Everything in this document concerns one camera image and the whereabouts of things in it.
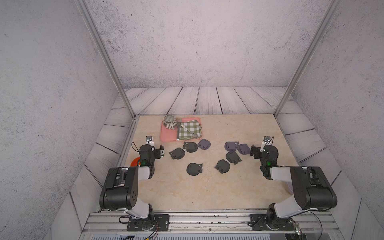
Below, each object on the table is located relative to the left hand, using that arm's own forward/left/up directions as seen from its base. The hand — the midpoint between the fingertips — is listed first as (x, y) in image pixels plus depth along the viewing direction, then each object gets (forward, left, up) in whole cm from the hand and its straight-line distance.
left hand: (155, 145), depth 95 cm
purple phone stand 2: (+2, -49, -6) cm, 50 cm away
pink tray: (+13, -6, -6) cm, 15 cm away
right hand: (-2, -67, +1) cm, 67 cm away
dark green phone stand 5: (-12, -42, -7) cm, 44 cm away
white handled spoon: (+13, -23, -6) cm, 27 cm away
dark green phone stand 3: (-6, -49, -7) cm, 49 cm away
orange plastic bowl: (-12, +9, +1) cm, 15 cm away
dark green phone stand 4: (-13, -24, -7) cm, 28 cm away
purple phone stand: (+4, -31, -6) cm, 32 cm away
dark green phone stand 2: (+3, -22, -7) cm, 23 cm away
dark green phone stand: (-2, -13, -7) cm, 15 cm away
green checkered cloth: (+17, -21, -6) cm, 27 cm away
